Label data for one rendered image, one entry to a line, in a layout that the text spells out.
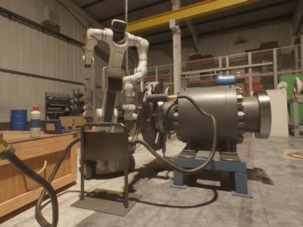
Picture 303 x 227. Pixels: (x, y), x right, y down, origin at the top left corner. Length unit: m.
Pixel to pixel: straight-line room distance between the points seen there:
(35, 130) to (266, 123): 1.80
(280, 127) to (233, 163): 4.03
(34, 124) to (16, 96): 8.76
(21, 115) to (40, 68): 2.92
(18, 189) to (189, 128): 1.34
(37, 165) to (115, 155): 0.58
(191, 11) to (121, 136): 9.35
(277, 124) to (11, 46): 10.54
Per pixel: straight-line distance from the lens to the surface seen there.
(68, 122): 8.80
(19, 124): 9.44
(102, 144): 1.38
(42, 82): 11.03
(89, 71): 1.95
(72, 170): 1.82
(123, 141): 1.29
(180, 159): 1.65
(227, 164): 1.62
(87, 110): 1.85
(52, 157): 1.67
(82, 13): 13.91
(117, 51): 1.77
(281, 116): 5.57
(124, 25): 1.83
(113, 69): 1.82
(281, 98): 5.58
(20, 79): 10.54
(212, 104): 1.70
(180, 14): 10.39
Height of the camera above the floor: 0.63
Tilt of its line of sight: 2 degrees up
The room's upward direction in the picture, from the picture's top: 1 degrees counter-clockwise
